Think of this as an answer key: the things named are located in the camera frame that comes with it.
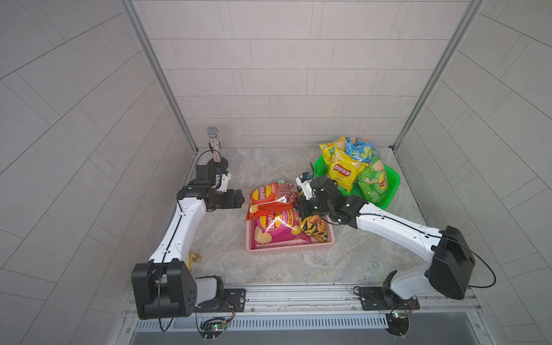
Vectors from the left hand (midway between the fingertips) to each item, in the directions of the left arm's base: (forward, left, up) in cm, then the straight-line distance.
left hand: (236, 196), depth 83 cm
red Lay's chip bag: (-4, -13, +4) cm, 15 cm away
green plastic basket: (+12, -67, -3) cm, 68 cm away
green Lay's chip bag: (+8, -55, +2) cm, 56 cm away
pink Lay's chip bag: (-10, -18, -5) cm, 21 cm away
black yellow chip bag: (-12, -30, -1) cm, 32 cm away
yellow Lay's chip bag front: (+18, -41, +3) cm, 45 cm away
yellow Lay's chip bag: (+10, -46, -2) cm, 47 cm away
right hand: (-6, -21, +3) cm, 22 cm away
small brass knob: (-20, +14, -10) cm, 26 cm away
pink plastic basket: (-17, -21, -9) cm, 28 cm away
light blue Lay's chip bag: (+23, -53, +3) cm, 58 cm away
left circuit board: (-40, +3, -11) cm, 42 cm away
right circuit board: (-39, -56, -13) cm, 69 cm away
